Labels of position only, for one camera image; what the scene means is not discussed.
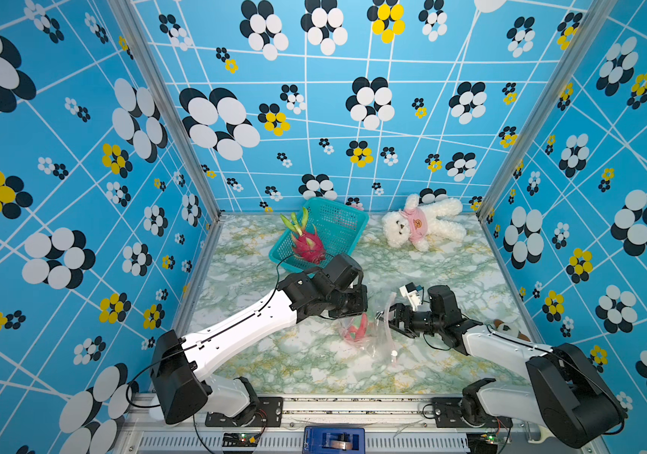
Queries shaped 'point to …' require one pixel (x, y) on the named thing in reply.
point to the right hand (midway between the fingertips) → (386, 320)
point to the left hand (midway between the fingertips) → (376, 304)
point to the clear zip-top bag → (371, 332)
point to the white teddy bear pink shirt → (417, 221)
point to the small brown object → (504, 327)
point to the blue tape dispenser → (334, 440)
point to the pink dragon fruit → (306, 245)
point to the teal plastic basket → (338, 229)
